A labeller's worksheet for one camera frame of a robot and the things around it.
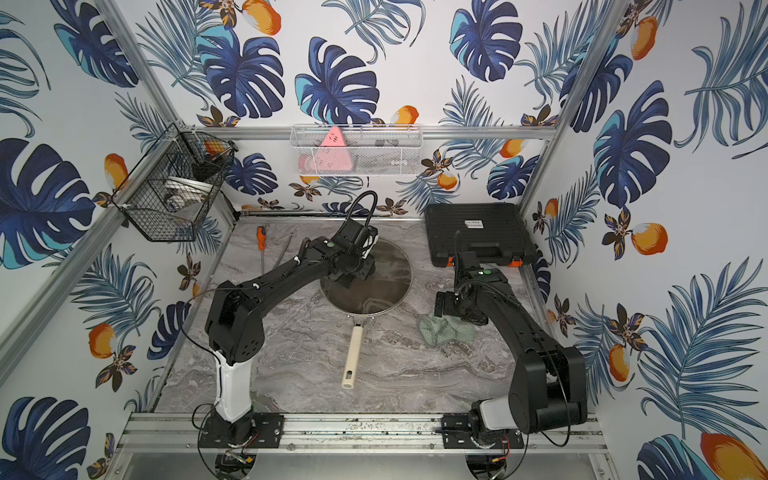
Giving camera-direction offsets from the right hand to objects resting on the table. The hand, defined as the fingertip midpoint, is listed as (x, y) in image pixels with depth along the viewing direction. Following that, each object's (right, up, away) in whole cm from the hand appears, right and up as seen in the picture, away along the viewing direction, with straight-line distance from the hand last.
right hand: (456, 312), depth 85 cm
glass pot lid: (-19, +15, +28) cm, 37 cm away
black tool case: (+21, +25, +25) cm, 41 cm away
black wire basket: (-76, +35, -7) cm, 84 cm away
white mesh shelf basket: (-23, +49, +7) cm, 55 cm away
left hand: (-26, +15, +5) cm, 31 cm away
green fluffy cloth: (-4, -6, +4) cm, 9 cm away
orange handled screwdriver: (-67, +20, +27) cm, 76 cm away
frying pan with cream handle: (-27, +1, +12) cm, 30 cm away
